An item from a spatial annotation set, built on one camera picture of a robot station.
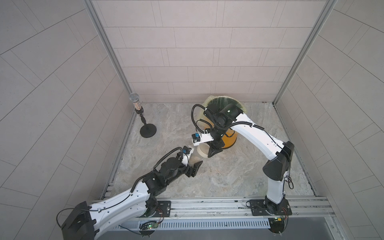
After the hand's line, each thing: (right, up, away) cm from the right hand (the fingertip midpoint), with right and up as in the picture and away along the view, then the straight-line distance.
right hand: (205, 146), depth 72 cm
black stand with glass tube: (-38, +5, +26) cm, 46 cm away
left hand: (-4, -7, +3) cm, 8 cm away
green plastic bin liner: (+7, +23, +15) cm, 29 cm away
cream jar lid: (-1, -1, -6) cm, 6 cm away
